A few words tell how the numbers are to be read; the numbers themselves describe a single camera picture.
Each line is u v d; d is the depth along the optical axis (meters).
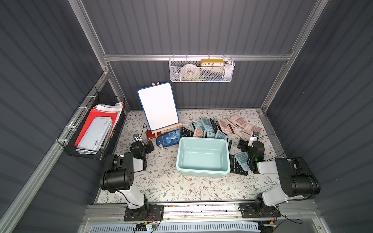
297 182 0.45
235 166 0.87
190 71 0.84
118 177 0.48
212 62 0.87
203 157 0.94
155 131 0.99
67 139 0.60
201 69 0.89
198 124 1.08
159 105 0.89
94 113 0.74
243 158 0.89
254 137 0.81
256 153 0.72
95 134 0.67
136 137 0.84
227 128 1.04
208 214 0.74
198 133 0.99
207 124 1.04
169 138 0.99
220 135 0.98
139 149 0.75
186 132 0.99
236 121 1.12
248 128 1.06
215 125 1.04
